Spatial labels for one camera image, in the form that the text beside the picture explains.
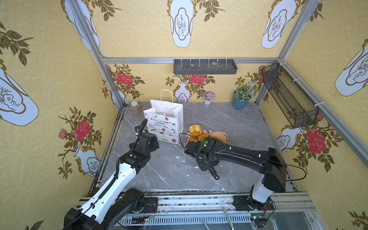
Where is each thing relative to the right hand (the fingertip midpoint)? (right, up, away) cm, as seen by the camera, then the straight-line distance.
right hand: (209, 163), depth 80 cm
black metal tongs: (+1, -2, -8) cm, 9 cm away
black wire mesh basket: (+52, +34, +6) cm, 62 cm away
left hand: (-37, +12, +1) cm, 39 cm away
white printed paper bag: (-25, +24, +1) cm, 35 cm away
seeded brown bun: (+9, +13, +15) cm, 22 cm away
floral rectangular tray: (-12, +12, +21) cm, 27 cm away
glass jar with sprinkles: (-51, +32, +28) cm, 66 cm away
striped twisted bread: (-3, +12, +13) cm, 18 cm away
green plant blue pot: (+29, +41, +29) cm, 58 cm away
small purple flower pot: (+5, +42, +35) cm, 55 cm away
